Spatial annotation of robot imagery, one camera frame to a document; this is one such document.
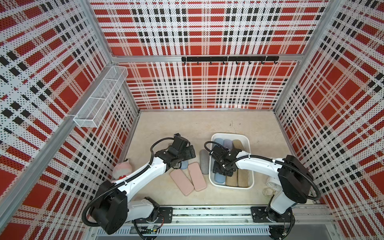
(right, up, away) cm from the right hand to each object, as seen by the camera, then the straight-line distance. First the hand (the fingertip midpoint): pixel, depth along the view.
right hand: (220, 170), depth 85 cm
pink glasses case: (-22, -5, -3) cm, 23 cm away
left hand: (-17, +11, 0) cm, 20 cm away
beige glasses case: (+7, -5, -3) cm, 9 cm away
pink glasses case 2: (-13, -3, -1) cm, 14 cm away
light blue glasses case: (+1, +16, +15) cm, 22 cm away
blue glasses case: (-1, -3, -5) cm, 5 cm away
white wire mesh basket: (-77, +34, +4) cm, 84 cm away
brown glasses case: (+13, +14, +11) cm, 22 cm away
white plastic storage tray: (+18, +16, +11) cm, 26 cm away
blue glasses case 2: (-21, +2, +3) cm, 22 cm away
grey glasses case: (-9, +4, +4) cm, 11 cm away
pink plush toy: (-56, +1, -1) cm, 56 cm away
